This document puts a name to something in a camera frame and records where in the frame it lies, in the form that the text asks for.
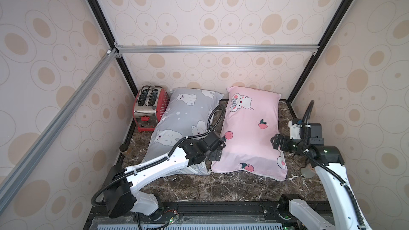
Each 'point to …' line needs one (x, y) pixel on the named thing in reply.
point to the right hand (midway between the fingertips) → (286, 141)
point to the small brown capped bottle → (123, 147)
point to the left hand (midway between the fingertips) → (216, 148)
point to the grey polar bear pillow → (187, 111)
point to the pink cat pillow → (251, 117)
